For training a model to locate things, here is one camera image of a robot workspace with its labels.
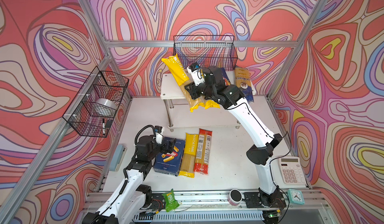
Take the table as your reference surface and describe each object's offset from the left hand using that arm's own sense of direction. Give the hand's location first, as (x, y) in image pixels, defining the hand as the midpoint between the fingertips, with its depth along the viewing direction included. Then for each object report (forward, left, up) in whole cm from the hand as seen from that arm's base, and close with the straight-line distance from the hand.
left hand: (169, 136), depth 83 cm
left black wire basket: (-1, +38, +21) cm, 43 cm away
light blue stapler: (-8, +29, -8) cm, 31 cm away
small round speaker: (-29, -34, -8) cm, 45 cm away
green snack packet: (-30, -2, -12) cm, 33 cm away
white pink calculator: (-15, -68, -12) cm, 71 cm away
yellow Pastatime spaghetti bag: (-13, -11, -11) cm, 20 cm away
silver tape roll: (+5, +29, +20) cm, 35 cm away
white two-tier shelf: (+25, -3, -7) cm, 26 cm away
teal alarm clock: (-28, -65, -11) cm, 72 cm away
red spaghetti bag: (-10, -19, -10) cm, 24 cm away
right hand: (+13, -12, +24) cm, 29 cm away
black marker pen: (-2, +30, +12) cm, 33 cm away
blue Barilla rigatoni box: (-13, -1, -6) cm, 15 cm away
